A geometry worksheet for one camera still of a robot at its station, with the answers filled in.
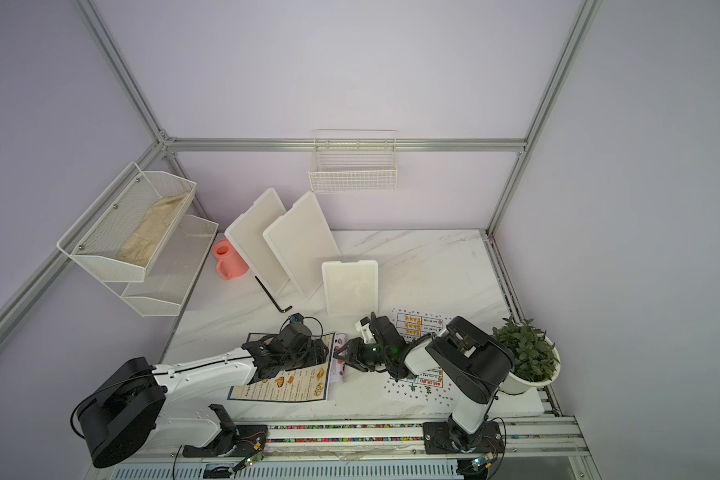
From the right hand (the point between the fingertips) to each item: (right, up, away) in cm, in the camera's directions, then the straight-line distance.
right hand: (341, 361), depth 86 cm
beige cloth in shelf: (-51, +33, -11) cm, 62 cm away
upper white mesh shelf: (-58, +37, -8) cm, 69 cm away
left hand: (-6, +1, 0) cm, 6 cm away
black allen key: (-21, +13, +12) cm, 27 cm away
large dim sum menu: (-10, -5, -4) cm, 12 cm away
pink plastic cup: (-40, +29, +14) cm, 51 cm away
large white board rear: (-26, +36, -4) cm, 45 cm away
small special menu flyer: (-1, 0, -4) cm, 4 cm away
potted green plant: (+49, +6, -15) cm, 52 cm away
